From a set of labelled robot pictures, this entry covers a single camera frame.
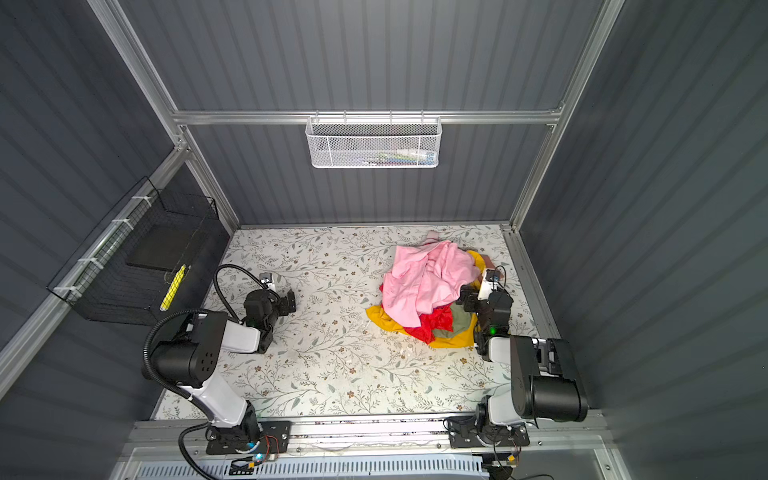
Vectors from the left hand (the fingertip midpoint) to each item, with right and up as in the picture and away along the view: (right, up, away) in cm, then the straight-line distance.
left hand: (274, 292), depth 97 cm
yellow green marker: (-13, +5, -27) cm, 30 cm away
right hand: (+66, +3, -6) cm, 67 cm away
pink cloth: (+48, +5, -8) cm, 49 cm away
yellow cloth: (+60, -13, -10) cm, 62 cm away
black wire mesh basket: (-26, +7, -26) cm, 38 cm away
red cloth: (+53, -7, -8) cm, 54 cm away
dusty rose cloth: (+72, +9, +7) cm, 73 cm away
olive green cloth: (+59, -7, -10) cm, 60 cm away
